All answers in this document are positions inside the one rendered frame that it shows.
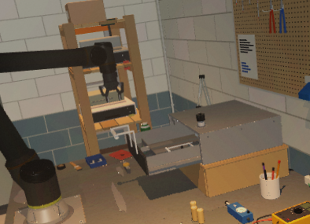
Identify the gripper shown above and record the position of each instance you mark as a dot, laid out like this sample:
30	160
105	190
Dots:
110	79

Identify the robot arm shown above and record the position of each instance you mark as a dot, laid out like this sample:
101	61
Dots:
39	58

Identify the grey cash drawer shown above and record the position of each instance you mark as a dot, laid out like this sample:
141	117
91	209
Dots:
170	159

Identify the grey cash drawer body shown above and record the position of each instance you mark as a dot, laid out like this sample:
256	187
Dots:
236	132

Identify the white cup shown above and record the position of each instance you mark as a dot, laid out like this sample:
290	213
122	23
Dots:
269	188

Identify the beige and black box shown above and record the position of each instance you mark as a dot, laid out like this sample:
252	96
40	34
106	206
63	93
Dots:
114	112

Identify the wooden shelf unit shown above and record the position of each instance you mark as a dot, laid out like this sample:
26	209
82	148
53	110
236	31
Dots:
137	70

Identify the green tin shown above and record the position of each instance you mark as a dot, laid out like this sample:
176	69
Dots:
145	127

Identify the red square plate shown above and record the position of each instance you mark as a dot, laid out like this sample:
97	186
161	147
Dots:
120	154

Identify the blue tray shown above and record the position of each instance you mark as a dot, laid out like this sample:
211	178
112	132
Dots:
95	161

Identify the yellow and grey small tool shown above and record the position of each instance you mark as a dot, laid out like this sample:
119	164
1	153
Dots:
127	167

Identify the wooden brush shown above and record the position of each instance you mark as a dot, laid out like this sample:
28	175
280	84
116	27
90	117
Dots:
76	166

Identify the brown cardboard box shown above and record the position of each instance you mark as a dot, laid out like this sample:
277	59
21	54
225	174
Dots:
85	12

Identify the grey tripod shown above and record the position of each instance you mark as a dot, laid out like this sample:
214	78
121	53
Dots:
202	88

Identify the black tape roll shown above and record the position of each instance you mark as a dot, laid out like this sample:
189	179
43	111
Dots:
61	166

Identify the yellow cylinder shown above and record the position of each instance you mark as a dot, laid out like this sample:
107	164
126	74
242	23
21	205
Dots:
200	215
193	203
194	213

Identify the white paper notice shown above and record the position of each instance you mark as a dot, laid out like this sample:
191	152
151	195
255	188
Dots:
248	56

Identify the wooden stand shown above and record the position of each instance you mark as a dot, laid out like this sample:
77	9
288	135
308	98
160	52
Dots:
241	174

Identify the purple pen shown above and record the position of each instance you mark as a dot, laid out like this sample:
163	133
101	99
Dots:
264	170

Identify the red pliers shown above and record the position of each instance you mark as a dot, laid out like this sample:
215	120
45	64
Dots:
272	20

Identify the blue meter device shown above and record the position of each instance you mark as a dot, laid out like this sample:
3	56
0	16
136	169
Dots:
240	212

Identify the brown pegboard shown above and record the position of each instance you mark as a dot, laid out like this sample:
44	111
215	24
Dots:
288	56

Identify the red pen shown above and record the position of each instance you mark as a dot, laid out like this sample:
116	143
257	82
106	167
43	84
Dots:
273	173

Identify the orange pen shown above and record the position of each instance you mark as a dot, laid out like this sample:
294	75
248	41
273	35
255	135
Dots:
278	169

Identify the blue pliers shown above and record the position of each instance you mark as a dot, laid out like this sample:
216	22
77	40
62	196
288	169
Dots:
282	20

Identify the blue bin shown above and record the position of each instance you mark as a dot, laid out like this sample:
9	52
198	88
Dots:
305	92

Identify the yellow multimeter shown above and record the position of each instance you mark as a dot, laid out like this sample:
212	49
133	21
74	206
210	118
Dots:
291	215

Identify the white wall pipe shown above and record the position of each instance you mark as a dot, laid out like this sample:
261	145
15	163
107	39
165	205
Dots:
164	56

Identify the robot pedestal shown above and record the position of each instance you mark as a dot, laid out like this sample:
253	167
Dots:
49	214

